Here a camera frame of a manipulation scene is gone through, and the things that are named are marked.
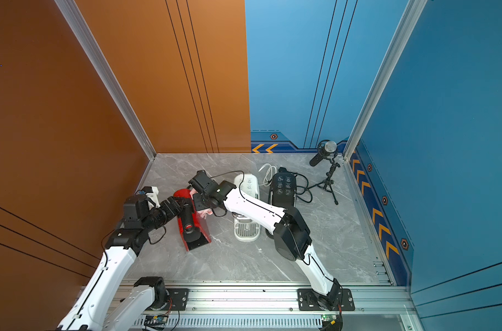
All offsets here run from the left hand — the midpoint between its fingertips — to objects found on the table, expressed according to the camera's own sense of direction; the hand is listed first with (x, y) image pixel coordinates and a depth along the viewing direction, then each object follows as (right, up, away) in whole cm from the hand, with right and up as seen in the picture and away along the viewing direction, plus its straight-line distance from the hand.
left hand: (183, 201), depth 80 cm
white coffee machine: (+25, -13, +9) cm, 29 cm away
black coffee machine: (+38, +4, -5) cm, 39 cm away
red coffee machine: (+6, -7, -8) cm, 12 cm away
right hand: (+5, 0, +3) cm, 6 cm away
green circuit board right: (+55, -40, -11) cm, 68 cm away
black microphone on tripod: (+59, +22, +8) cm, 64 cm away
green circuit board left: (-7, -41, -8) cm, 42 cm away
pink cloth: (+8, -4, -1) cm, 9 cm away
